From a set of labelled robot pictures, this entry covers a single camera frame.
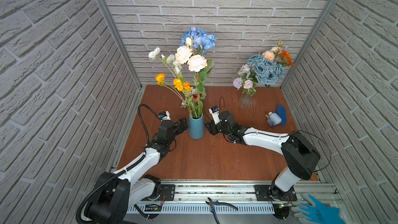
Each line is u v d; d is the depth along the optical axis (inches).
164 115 29.3
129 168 18.4
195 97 28.9
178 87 24.8
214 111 29.9
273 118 37.0
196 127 32.2
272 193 25.7
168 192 28.8
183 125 30.5
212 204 27.6
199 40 23.2
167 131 24.9
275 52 34.0
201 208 30.5
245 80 34.5
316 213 26.8
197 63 22.9
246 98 41.9
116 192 15.7
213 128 30.3
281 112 40.3
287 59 31.0
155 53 24.9
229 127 26.3
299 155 17.8
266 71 30.4
